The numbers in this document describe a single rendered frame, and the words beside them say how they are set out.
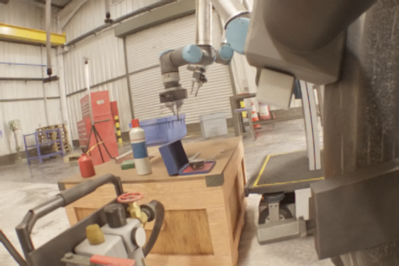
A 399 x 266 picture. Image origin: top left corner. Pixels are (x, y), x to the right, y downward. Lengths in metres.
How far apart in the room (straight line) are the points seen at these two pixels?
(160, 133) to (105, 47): 10.52
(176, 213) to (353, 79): 0.87
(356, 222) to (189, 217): 0.82
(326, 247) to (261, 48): 0.20
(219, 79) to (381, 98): 8.67
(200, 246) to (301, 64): 0.91
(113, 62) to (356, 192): 11.01
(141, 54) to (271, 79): 10.03
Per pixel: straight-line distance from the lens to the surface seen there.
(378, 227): 0.27
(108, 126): 3.93
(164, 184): 0.96
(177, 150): 1.10
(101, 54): 11.64
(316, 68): 0.25
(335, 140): 0.27
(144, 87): 10.03
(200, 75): 1.68
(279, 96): 0.28
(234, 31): 0.99
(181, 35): 9.60
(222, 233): 0.99
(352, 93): 0.26
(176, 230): 1.05
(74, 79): 12.84
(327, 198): 0.23
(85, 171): 1.24
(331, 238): 0.25
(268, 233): 0.24
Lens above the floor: 0.69
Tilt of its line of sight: 4 degrees down
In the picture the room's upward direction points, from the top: 9 degrees counter-clockwise
